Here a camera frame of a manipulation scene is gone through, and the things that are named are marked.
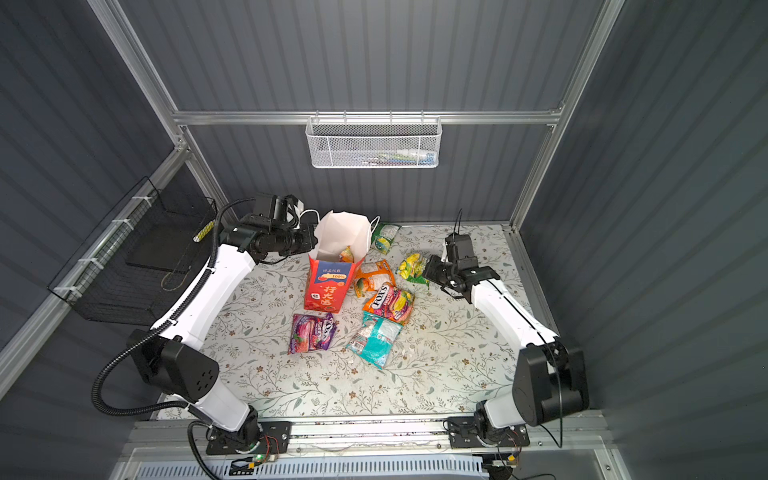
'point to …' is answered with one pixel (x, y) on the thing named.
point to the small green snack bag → (383, 235)
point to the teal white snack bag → (374, 340)
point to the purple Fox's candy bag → (311, 333)
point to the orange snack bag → (367, 283)
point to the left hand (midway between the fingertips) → (322, 240)
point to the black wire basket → (143, 259)
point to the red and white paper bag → (340, 242)
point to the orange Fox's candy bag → (346, 256)
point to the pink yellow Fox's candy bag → (392, 302)
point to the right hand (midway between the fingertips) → (430, 266)
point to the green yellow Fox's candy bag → (412, 269)
